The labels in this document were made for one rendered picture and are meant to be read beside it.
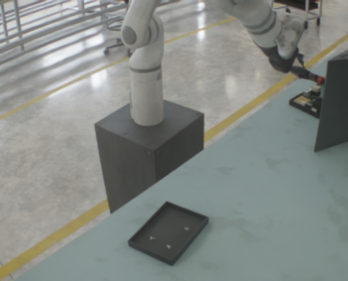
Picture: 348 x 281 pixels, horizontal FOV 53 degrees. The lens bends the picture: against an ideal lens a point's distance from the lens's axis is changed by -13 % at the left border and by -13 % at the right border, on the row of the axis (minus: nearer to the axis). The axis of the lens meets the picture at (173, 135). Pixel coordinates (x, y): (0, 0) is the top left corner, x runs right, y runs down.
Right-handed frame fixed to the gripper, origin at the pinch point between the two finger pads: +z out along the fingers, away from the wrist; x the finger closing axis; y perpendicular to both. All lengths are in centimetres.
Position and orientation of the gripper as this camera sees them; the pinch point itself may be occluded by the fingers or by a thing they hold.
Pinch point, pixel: (302, 74)
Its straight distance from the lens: 94.9
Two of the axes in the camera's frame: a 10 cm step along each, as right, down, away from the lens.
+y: -6.8, -3.8, 6.3
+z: 5.4, 3.1, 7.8
